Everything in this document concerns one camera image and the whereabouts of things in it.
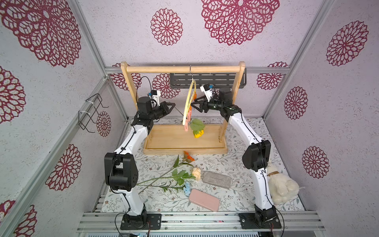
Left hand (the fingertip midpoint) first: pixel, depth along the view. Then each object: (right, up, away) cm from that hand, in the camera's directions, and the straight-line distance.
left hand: (175, 104), depth 83 cm
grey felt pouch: (+23, -43, +3) cm, 49 cm away
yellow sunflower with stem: (+13, -13, +5) cm, 19 cm away
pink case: (+16, -53, -3) cm, 55 cm away
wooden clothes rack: (+4, -21, +26) cm, 34 cm away
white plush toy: (+55, -44, -8) cm, 71 cm away
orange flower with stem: (+7, -32, +7) cm, 33 cm away
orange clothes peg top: (+12, +7, +12) cm, 18 cm away
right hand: (+10, +3, +1) cm, 11 cm away
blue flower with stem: (+6, -46, -2) cm, 46 cm away
